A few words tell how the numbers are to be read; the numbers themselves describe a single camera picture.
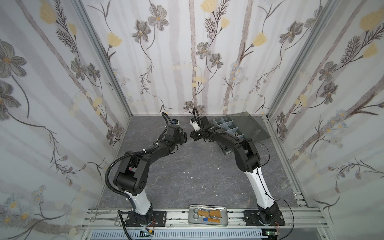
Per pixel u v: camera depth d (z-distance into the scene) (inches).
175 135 28.9
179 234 27.7
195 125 37.3
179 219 29.5
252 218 28.9
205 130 32.1
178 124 33.9
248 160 23.9
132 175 18.6
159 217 28.9
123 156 18.6
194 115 35.7
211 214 29.5
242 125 48.0
